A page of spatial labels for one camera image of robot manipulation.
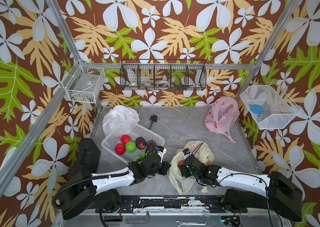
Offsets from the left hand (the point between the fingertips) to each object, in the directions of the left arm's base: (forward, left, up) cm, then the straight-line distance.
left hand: (172, 164), depth 80 cm
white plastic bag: (+31, +38, +4) cm, 49 cm away
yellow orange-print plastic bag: (-10, -6, -4) cm, 13 cm away
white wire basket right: (+28, -58, +19) cm, 67 cm away
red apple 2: (+11, +33, -3) cm, 34 cm away
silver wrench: (-27, -16, -8) cm, 33 cm away
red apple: (+18, +31, -3) cm, 36 cm away
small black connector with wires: (+40, +12, -8) cm, 43 cm away
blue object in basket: (+27, -51, +17) cm, 60 cm away
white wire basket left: (+41, +54, +25) cm, 72 cm away
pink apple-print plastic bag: (+42, -43, -6) cm, 60 cm away
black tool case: (0, +48, +5) cm, 48 cm away
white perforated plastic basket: (+27, +26, -5) cm, 38 cm away
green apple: (+12, +26, -3) cm, 29 cm away
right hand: (+1, -6, -5) cm, 8 cm away
